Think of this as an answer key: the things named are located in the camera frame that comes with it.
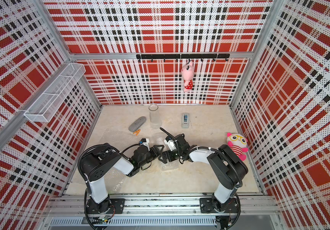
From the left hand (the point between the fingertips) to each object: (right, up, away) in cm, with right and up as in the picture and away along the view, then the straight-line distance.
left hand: (164, 147), depth 93 cm
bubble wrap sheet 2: (-27, -18, -10) cm, 34 cm away
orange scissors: (-21, +9, +11) cm, 26 cm away
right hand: (+2, -5, -4) cm, 6 cm away
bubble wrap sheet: (+5, -10, -6) cm, 12 cm away
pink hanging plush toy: (+15, +49, -2) cm, 52 cm away
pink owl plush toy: (+48, +4, -2) cm, 48 cm away
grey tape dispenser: (+15, +18, +15) cm, 27 cm away
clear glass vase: (-7, +17, +8) cm, 21 cm away
